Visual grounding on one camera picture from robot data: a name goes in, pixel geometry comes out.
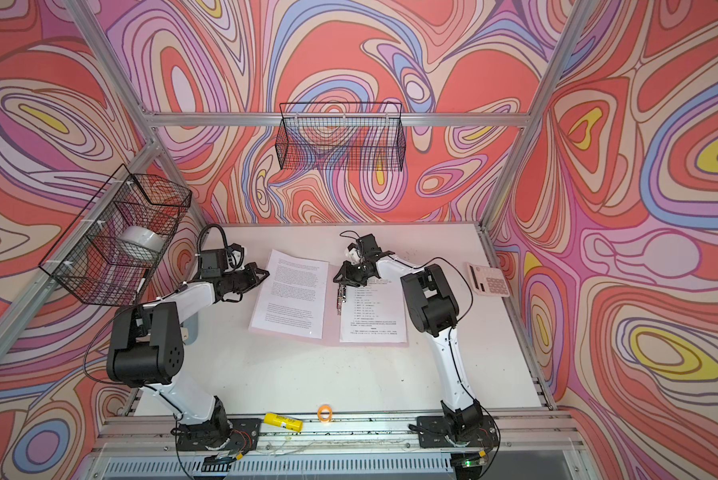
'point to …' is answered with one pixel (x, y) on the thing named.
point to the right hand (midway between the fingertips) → (339, 285)
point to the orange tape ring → (325, 413)
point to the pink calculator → (488, 281)
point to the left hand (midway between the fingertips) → (271, 271)
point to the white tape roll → (144, 236)
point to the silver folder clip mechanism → (340, 299)
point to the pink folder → (330, 331)
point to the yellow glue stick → (283, 421)
